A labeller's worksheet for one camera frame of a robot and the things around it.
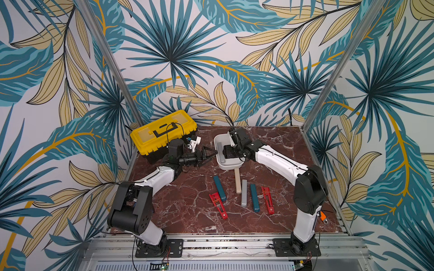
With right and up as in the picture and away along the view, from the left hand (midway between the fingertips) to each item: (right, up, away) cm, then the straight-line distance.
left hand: (214, 157), depth 80 cm
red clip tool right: (+28, -20, +10) cm, 36 cm away
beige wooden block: (+12, -14, +11) cm, 21 cm away
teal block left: (+3, -17, +9) cm, 19 cm away
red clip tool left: (+1, -22, +6) cm, 23 cm away
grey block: (+4, +2, +8) cm, 9 cm away
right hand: (+7, +3, +9) cm, 12 cm away
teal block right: (+21, -22, +7) cm, 31 cm away
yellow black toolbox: (-33, +8, +10) cm, 35 cm away
